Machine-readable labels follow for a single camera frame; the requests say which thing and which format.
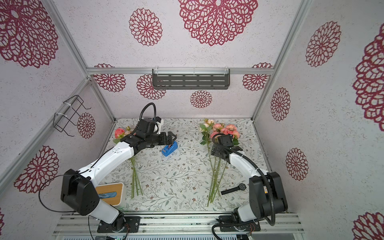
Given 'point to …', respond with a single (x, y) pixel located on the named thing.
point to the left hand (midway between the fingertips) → (170, 138)
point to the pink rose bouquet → (208, 128)
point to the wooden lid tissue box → (114, 194)
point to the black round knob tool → (241, 186)
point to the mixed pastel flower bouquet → (119, 133)
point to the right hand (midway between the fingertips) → (220, 150)
